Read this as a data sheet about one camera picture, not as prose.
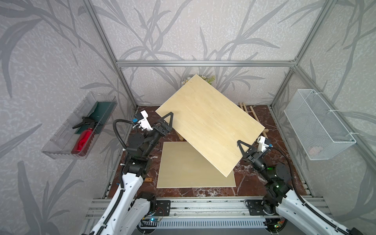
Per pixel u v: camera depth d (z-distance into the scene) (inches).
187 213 28.5
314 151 28.2
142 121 23.4
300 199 20.7
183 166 34.2
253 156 23.3
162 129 23.0
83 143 23.0
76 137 24.2
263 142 25.2
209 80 41.6
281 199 22.0
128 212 18.0
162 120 22.6
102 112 27.7
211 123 26.8
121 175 19.5
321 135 23.6
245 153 24.7
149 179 32.1
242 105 47.1
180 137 26.1
